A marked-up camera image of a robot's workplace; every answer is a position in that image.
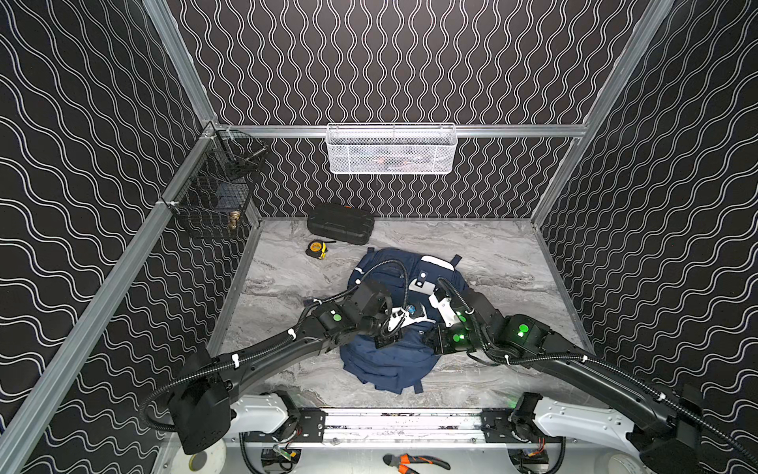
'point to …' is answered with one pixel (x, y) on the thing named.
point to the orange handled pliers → (402, 461)
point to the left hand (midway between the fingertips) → (407, 319)
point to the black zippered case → (344, 223)
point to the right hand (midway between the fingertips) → (421, 339)
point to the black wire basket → (212, 198)
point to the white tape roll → (210, 460)
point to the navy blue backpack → (410, 277)
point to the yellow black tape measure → (318, 249)
